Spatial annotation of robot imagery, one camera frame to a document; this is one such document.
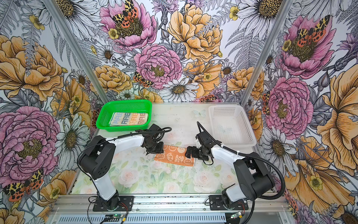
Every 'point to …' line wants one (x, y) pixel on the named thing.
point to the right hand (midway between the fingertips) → (192, 160)
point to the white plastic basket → (230, 124)
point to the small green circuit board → (238, 214)
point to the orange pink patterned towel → (175, 154)
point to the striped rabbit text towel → (125, 119)
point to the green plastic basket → (137, 106)
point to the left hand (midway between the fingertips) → (160, 155)
